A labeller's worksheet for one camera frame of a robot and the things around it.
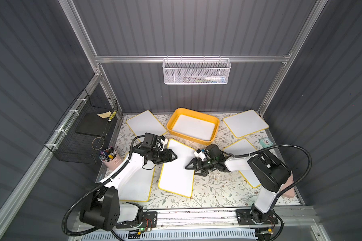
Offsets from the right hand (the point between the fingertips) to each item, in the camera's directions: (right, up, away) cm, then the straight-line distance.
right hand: (191, 171), depth 85 cm
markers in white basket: (+11, +55, +6) cm, 57 cm away
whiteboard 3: (-30, -8, -3) cm, 32 cm away
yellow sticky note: (-47, +32, -4) cm, 58 cm away
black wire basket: (-55, +22, -13) cm, 60 cm away
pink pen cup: (-46, +9, -2) cm, 47 cm away
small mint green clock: (+51, +15, +15) cm, 55 cm away
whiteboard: (-34, +29, +30) cm, 54 cm away
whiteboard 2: (-9, -1, -9) cm, 13 cm away
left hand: (-9, +8, -4) cm, 13 cm away
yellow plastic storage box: (+3, +27, +27) cm, 38 cm away
